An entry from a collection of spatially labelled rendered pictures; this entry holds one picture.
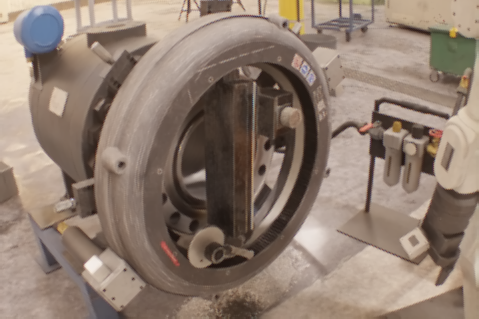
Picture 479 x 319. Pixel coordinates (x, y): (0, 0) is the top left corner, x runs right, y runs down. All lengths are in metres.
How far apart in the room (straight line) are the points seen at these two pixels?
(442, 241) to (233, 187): 0.51
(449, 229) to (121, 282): 0.70
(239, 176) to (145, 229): 0.26
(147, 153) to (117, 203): 0.12
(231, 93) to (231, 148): 0.13
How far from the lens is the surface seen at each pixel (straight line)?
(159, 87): 0.87
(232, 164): 1.02
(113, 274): 1.00
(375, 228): 1.95
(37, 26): 1.48
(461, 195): 0.75
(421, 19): 7.35
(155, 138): 0.87
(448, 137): 0.69
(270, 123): 1.00
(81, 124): 1.22
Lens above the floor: 1.10
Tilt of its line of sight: 23 degrees down
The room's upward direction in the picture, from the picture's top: 2 degrees counter-clockwise
